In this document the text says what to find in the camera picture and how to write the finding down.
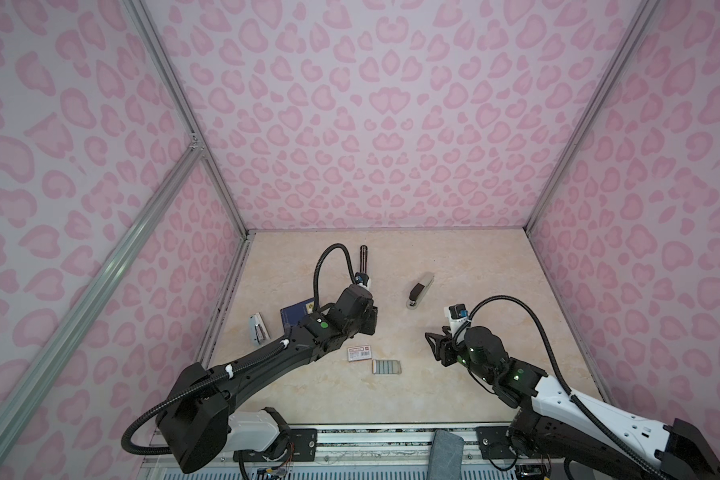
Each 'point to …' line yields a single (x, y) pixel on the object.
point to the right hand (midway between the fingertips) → (431, 334)
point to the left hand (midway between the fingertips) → (372, 311)
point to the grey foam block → (446, 456)
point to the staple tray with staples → (386, 367)
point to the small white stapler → (258, 329)
